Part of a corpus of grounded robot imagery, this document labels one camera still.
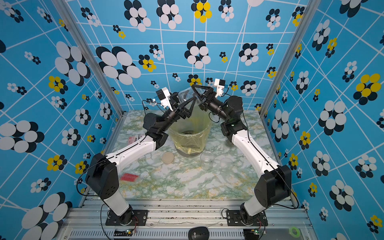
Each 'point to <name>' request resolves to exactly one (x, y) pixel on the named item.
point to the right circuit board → (251, 234)
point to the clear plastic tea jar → (207, 158)
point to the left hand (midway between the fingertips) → (193, 94)
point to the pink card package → (132, 139)
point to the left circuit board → (123, 232)
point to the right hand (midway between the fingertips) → (194, 91)
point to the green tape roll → (290, 231)
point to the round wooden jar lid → (167, 157)
